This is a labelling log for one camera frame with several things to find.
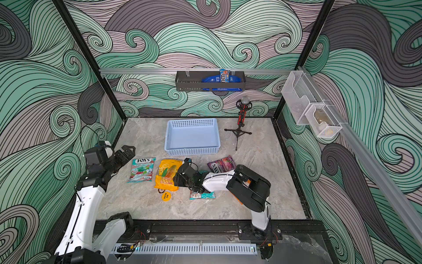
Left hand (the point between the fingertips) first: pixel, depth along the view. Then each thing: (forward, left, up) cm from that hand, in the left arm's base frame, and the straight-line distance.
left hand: (128, 150), depth 77 cm
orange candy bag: (-26, -47, +15) cm, 56 cm away
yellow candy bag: (-7, -15, -17) cm, 24 cm away
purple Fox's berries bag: (+2, -47, -18) cm, 51 cm away
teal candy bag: (-15, -38, -19) cm, 45 cm away
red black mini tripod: (+32, -60, +2) cm, 68 cm away
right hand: (-6, -22, -19) cm, 30 cm away
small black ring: (-12, -14, -21) cm, 28 cm away
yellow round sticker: (-15, -17, -21) cm, 30 cm away
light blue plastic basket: (+21, -26, -16) cm, 37 cm away
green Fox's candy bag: (0, 0, -20) cm, 20 cm away
